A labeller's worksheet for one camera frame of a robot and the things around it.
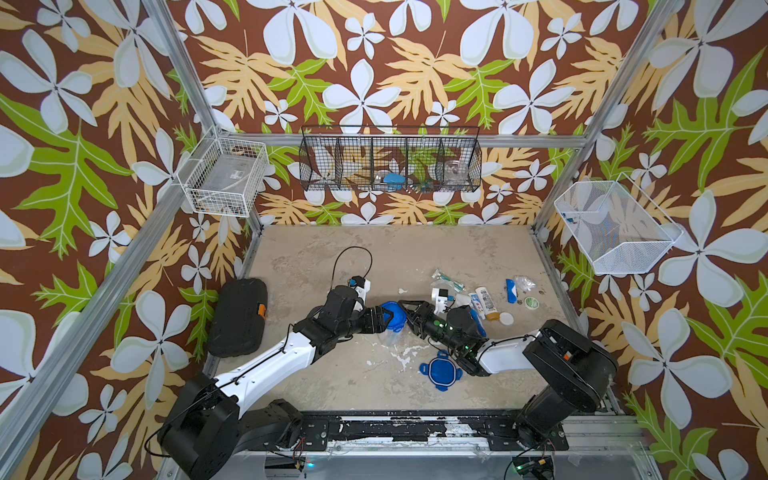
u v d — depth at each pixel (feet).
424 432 2.46
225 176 2.82
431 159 3.18
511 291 3.33
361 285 2.47
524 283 3.24
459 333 2.18
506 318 3.07
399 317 2.63
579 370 1.51
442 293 2.69
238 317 2.92
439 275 3.38
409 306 2.63
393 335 2.75
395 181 3.08
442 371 2.76
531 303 3.23
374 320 2.39
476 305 3.17
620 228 2.68
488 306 3.14
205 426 1.32
